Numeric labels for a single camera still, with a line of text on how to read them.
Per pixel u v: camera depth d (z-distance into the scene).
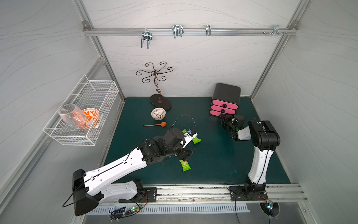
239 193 0.73
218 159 0.93
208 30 0.79
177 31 0.75
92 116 0.67
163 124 1.03
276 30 0.77
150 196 0.73
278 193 0.76
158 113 1.08
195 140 0.93
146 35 0.78
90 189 0.39
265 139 0.56
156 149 0.50
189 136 0.58
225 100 0.98
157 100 1.15
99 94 0.80
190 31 0.82
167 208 0.70
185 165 0.82
